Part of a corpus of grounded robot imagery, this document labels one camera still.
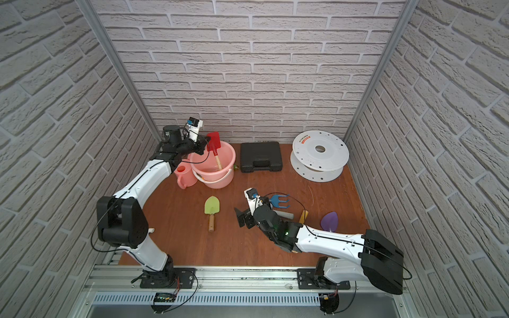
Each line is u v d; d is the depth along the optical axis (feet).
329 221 2.88
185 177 3.03
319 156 3.35
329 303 2.34
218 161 2.96
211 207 3.05
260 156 3.57
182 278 2.44
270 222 1.83
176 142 2.28
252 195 2.10
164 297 2.36
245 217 2.19
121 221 1.49
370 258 1.38
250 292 2.35
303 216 2.93
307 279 2.39
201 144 2.48
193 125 2.39
